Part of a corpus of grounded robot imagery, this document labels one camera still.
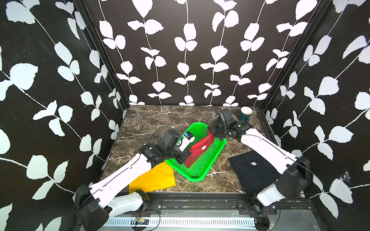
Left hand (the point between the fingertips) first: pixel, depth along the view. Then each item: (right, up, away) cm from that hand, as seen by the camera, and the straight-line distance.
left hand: (190, 151), depth 73 cm
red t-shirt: (+4, +1, +2) cm, 5 cm away
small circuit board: (-25, -34, -3) cm, 43 cm away
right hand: (+9, +13, +8) cm, 17 cm away
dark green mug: (+41, +22, +31) cm, 56 cm away
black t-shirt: (+38, -15, +11) cm, 42 cm away
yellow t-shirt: (-18, -17, +9) cm, 26 cm away
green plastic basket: (+8, -12, +16) cm, 22 cm away
